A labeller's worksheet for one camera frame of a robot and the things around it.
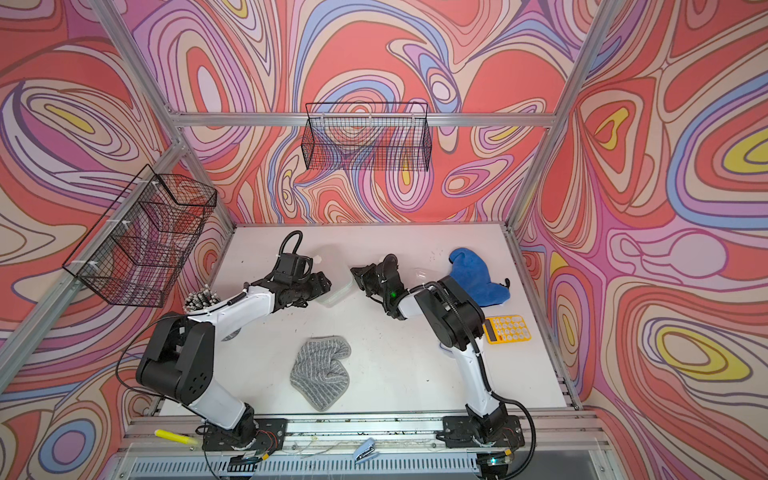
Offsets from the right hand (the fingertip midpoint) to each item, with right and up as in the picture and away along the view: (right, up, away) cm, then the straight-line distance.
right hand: (348, 275), depth 97 cm
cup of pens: (-38, -5, -18) cm, 42 cm away
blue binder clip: (+8, -40, -26) cm, 48 cm away
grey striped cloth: (-6, -25, -17) cm, 31 cm away
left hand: (-6, -4, -4) cm, 8 cm away
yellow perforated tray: (+50, -16, -6) cm, 53 cm away
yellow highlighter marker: (-40, -39, -24) cm, 61 cm away
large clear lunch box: (-8, +4, +13) cm, 16 cm away
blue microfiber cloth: (+42, 0, +3) cm, 42 cm away
